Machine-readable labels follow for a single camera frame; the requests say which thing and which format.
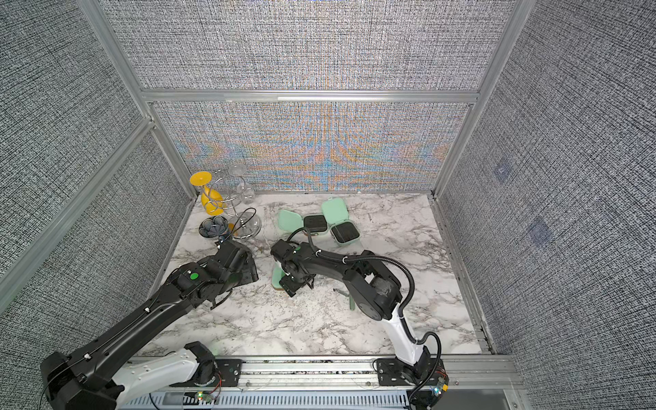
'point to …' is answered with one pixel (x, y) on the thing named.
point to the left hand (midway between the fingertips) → (252, 268)
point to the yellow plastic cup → (212, 201)
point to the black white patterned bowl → (213, 226)
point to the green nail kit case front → (277, 273)
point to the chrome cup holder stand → (223, 195)
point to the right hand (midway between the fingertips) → (295, 278)
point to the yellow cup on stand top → (201, 178)
